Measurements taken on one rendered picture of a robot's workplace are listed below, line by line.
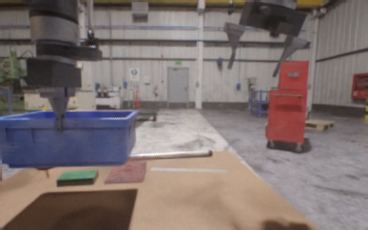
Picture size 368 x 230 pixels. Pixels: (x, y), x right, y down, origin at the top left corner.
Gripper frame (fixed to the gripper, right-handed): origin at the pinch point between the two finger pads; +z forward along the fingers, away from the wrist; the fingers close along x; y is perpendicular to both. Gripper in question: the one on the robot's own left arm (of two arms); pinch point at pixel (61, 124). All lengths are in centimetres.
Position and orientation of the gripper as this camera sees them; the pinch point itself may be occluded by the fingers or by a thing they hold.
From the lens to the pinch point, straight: 50.0
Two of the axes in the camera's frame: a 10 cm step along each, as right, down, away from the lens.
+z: -0.1, 9.9, 1.2
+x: 1.3, 1.2, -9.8
